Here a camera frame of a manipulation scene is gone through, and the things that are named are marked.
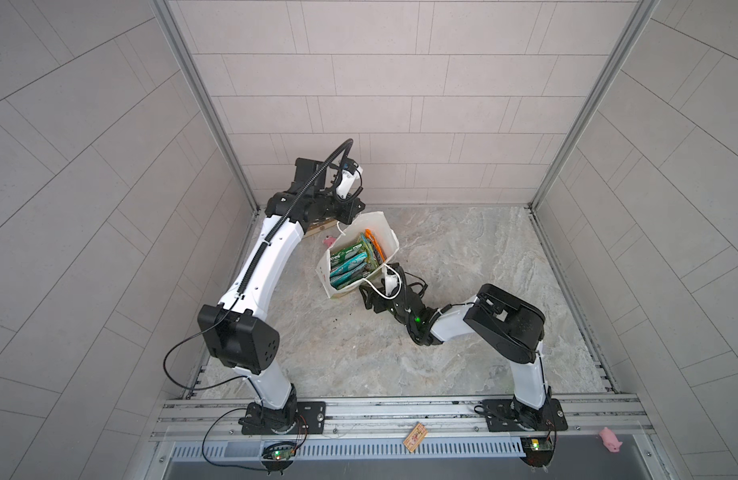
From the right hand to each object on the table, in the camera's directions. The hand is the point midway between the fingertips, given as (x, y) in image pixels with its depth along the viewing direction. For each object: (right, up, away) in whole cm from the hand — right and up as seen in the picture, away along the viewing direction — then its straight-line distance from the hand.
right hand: (368, 286), depth 90 cm
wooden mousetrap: (+12, -31, -22) cm, 40 cm away
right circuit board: (+41, -34, -22) cm, 57 cm away
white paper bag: (+5, +15, -8) cm, 18 cm away
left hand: (+1, +25, -15) cm, 29 cm away
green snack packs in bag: (-4, +7, -3) cm, 9 cm away
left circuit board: (-18, -33, -25) cm, 45 cm away
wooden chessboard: (-18, +18, +17) cm, 31 cm away
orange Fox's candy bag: (+3, +12, -3) cm, 13 cm away
